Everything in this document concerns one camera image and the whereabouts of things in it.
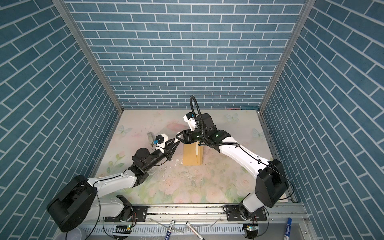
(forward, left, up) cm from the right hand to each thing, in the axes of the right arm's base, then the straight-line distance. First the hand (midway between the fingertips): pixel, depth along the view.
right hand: (177, 134), depth 76 cm
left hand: (-2, 0, -3) cm, 4 cm away
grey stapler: (+13, +24, -21) cm, 35 cm away
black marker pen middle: (-38, -12, -24) cm, 46 cm away
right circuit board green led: (-34, -40, -30) cm, 61 cm away
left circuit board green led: (-41, +24, -28) cm, 55 cm away
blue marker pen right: (-33, -55, -24) cm, 69 cm away
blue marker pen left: (-40, 0, -23) cm, 46 cm away
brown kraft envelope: (0, -5, -26) cm, 26 cm away
